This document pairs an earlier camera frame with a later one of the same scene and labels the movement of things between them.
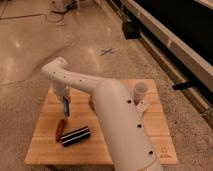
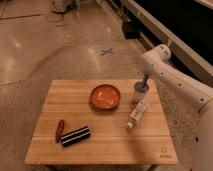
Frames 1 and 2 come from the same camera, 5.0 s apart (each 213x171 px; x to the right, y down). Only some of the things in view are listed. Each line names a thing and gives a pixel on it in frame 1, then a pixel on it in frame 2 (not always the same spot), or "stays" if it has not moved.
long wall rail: [174, 45] stays
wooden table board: [80, 138] stays
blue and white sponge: [66, 106] -> [146, 76]
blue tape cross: [106, 51] stays
